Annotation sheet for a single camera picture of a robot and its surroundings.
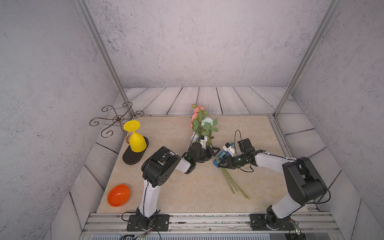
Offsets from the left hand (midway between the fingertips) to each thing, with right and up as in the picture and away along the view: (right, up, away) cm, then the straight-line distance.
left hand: (223, 151), depth 88 cm
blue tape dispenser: (-1, -3, +3) cm, 4 cm away
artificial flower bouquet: (-11, +14, +6) cm, 19 cm away
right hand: (-2, -8, -2) cm, 8 cm away
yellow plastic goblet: (-45, +6, -12) cm, 47 cm away
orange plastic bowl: (-57, -22, -8) cm, 62 cm away
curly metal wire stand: (-58, +11, -18) cm, 62 cm away
